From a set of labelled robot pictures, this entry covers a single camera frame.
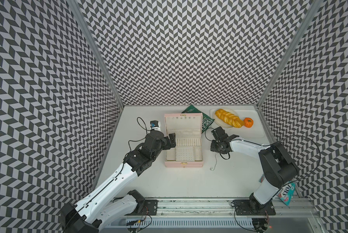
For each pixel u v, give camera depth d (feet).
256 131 3.45
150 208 2.38
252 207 2.13
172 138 2.18
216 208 2.46
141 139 1.73
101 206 1.34
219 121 3.55
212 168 2.84
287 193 2.53
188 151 2.83
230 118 3.40
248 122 3.33
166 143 1.83
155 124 2.07
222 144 2.27
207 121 3.45
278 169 1.52
